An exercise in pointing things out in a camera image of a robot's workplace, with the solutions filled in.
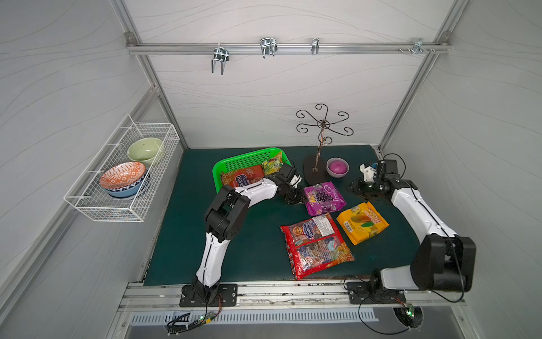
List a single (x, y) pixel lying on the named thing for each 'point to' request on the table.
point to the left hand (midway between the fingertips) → (308, 201)
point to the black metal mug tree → (315, 167)
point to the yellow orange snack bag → (362, 222)
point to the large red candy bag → (314, 245)
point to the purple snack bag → (322, 198)
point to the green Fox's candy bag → (272, 165)
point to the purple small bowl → (337, 167)
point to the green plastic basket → (249, 160)
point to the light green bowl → (144, 150)
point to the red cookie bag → (239, 177)
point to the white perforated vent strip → (255, 317)
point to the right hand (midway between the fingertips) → (349, 187)
